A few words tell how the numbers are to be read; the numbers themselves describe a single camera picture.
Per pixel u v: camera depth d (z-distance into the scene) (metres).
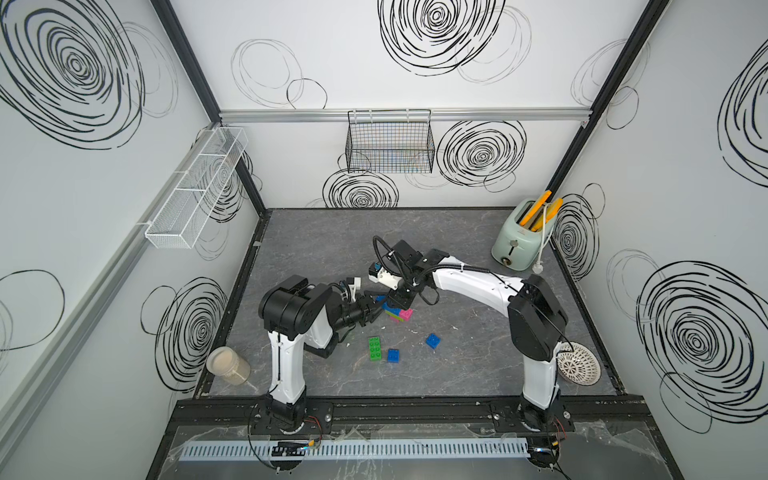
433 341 0.85
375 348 0.84
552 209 0.91
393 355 0.82
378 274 0.79
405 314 0.86
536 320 0.49
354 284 0.89
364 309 0.81
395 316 0.87
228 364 0.72
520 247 0.92
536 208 0.92
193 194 0.76
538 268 0.97
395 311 0.87
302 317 0.53
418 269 0.64
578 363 0.81
